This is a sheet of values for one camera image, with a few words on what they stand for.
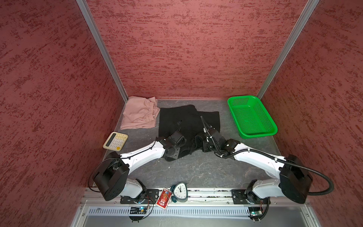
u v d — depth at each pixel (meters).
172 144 0.63
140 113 1.07
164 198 0.72
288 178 0.41
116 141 0.93
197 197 0.76
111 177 0.42
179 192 0.73
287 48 0.88
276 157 0.46
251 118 1.05
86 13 0.73
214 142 0.63
